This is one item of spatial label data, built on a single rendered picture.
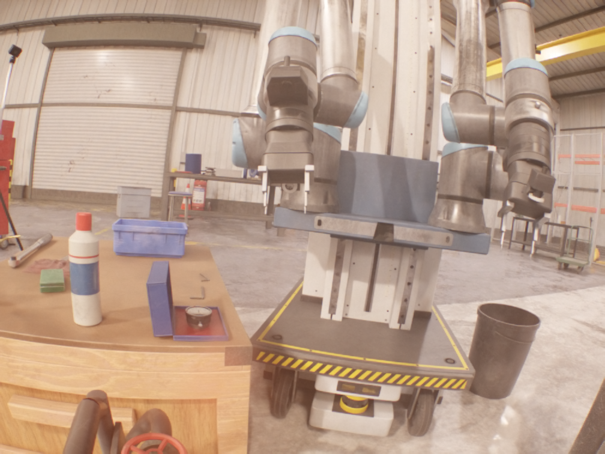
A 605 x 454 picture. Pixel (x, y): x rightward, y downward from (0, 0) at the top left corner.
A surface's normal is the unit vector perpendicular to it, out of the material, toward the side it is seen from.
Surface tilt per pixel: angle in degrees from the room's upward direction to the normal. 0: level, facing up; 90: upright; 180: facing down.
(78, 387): 90
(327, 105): 108
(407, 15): 90
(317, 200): 70
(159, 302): 90
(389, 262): 90
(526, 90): 66
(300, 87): 155
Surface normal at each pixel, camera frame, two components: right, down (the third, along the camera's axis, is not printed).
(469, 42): -0.48, -0.33
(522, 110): -0.72, -0.41
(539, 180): -0.40, 0.36
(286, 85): -0.01, 0.95
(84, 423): 0.34, -0.94
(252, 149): 0.18, 0.38
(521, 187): -0.23, -0.33
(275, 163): -0.03, -0.30
